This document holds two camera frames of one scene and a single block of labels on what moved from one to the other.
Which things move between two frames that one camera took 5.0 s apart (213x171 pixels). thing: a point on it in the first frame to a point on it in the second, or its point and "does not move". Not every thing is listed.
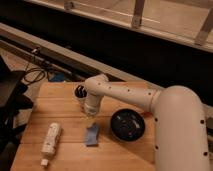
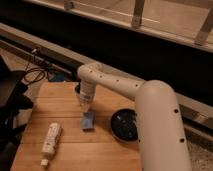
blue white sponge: [92, 134] to [87, 120]
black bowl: [127, 124] does not move
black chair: [14, 98] does not move
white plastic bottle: [49, 147] does not move
